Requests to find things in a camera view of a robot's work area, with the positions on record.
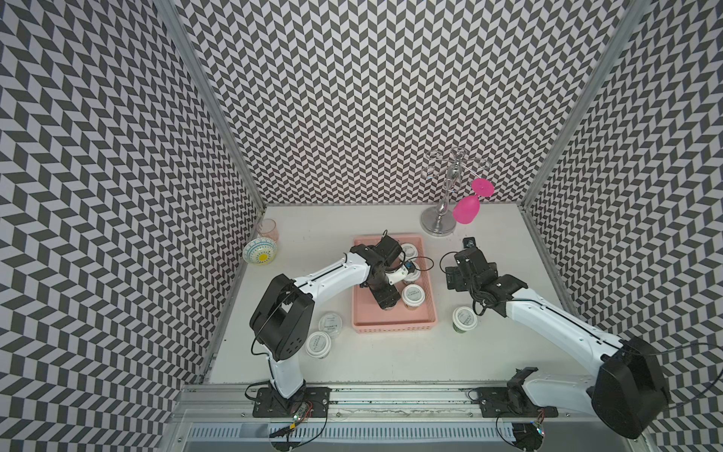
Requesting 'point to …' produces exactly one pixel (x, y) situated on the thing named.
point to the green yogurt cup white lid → (409, 252)
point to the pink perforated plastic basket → (369, 317)
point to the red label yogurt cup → (412, 297)
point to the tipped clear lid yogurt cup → (330, 323)
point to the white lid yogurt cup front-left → (318, 345)
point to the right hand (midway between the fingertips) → (468, 274)
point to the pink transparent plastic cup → (267, 228)
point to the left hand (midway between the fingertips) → (384, 294)
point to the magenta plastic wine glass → (466, 208)
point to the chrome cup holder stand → (436, 221)
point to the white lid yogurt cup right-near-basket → (414, 275)
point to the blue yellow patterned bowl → (260, 250)
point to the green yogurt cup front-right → (463, 319)
